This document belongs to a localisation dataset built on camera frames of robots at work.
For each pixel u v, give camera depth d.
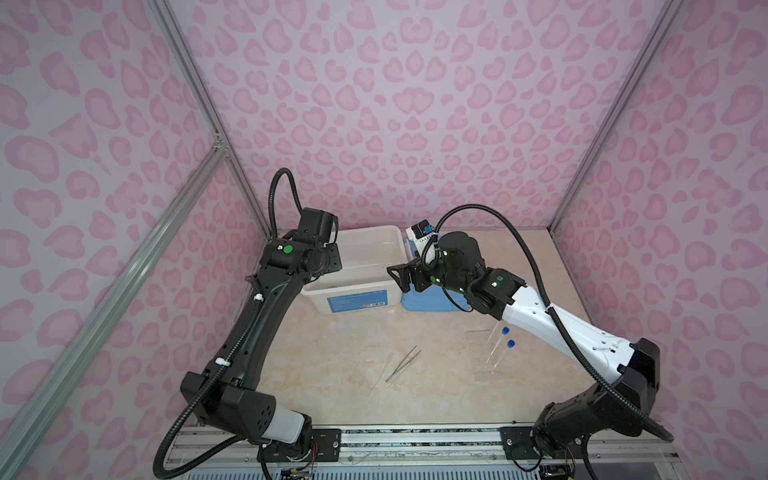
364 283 0.86
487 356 0.89
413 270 0.62
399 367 0.86
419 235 0.61
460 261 0.53
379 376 0.84
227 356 0.40
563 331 0.44
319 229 0.57
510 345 0.74
